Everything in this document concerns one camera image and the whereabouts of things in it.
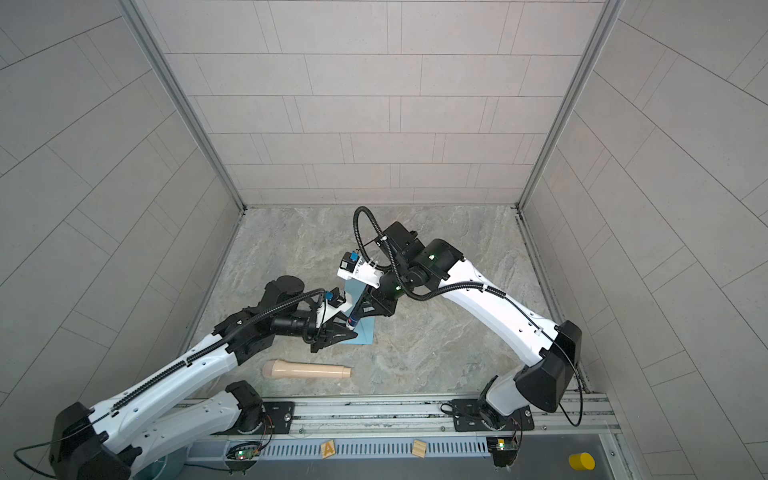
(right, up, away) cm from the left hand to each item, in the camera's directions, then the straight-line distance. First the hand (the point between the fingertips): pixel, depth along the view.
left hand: (359, 326), depth 68 cm
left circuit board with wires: (-23, -26, -4) cm, 35 cm away
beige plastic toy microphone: (-22, -14, +9) cm, 28 cm away
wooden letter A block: (-7, -27, -2) cm, 28 cm away
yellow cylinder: (+48, -26, -7) cm, 55 cm away
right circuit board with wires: (+33, -28, 0) cm, 44 cm away
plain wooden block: (+14, -27, -1) cm, 31 cm away
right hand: (+1, +5, -5) cm, 7 cm away
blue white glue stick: (-1, +4, -5) cm, 7 cm away
